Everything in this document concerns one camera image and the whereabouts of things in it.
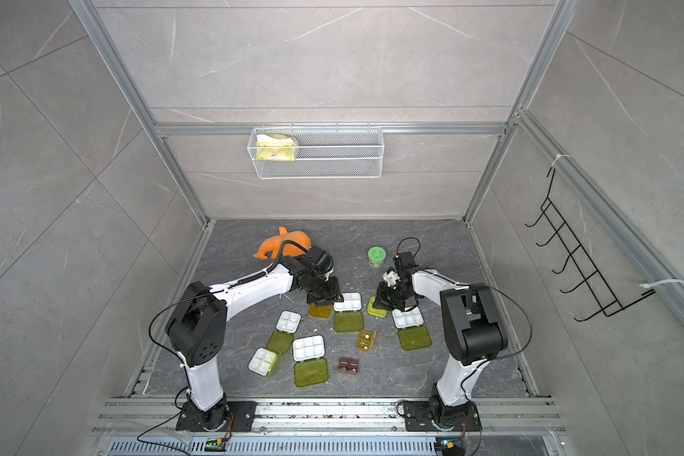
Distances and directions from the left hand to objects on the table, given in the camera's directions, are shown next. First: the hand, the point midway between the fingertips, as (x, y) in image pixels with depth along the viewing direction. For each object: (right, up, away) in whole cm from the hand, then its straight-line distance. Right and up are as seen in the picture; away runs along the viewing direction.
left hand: (345, 296), depth 87 cm
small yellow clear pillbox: (+6, -13, -1) cm, 15 cm away
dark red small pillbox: (+1, -19, -5) cm, 20 cm away
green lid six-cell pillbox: (+1, -7, +5) cm, 9 cm away
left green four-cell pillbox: (-19, -10, +3) cm, 22 cm away
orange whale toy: (-28, +16, +19) cm, 38 cm away
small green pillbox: (+10, -6, +5) cm, 13 cm away
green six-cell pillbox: (+22, -13, +2) cm, 25 cm away
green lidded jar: (+11, +12, +14) cm, 22 cm away
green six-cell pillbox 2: (-10, -20, -5) cm, 23 cm away
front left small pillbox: (-24, -18, -5) cm, 30 cm away
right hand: (+10, -4, +6) cm, 12 cm away
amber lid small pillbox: (-8, -6, +8) cm, 13 cm away
